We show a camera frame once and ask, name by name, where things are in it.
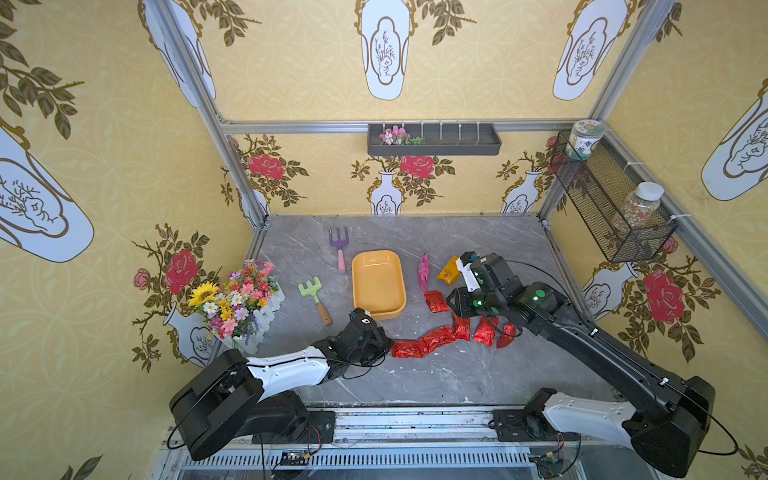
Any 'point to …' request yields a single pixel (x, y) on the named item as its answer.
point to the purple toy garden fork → (340, 244)
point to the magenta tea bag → (424, 271)
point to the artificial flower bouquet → (231, 306)
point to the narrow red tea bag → (503, 341)
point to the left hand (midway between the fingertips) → (388, 338)
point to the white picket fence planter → (250, 340)
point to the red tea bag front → (404, 349)
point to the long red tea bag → (430, 341)
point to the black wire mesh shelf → (598, 188)
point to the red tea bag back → (436, 301)
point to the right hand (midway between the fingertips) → (455, 294)
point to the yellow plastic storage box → (378, 283)
